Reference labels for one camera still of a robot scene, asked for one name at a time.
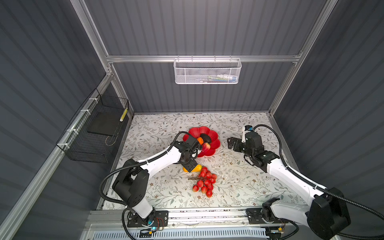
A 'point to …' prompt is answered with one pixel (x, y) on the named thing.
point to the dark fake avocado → (206, 138)
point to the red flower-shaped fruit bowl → (196, 132)
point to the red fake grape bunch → (205, 181)
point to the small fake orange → (200, 140)
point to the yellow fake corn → (198, 168)
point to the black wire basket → (94, 134)
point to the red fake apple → (205, 147)
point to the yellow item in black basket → (123, 116)
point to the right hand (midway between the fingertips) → (236, 141)
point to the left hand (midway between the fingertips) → (188, 162)
